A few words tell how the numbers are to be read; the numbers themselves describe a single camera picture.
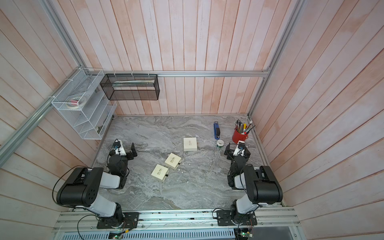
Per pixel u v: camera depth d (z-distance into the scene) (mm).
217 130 1046
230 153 814
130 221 720
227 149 835
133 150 839
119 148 758
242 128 982
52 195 444
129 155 817
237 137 974
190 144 981
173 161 905
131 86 1041
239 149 757
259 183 481
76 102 735
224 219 730
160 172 865
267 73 929
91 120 780
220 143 1010
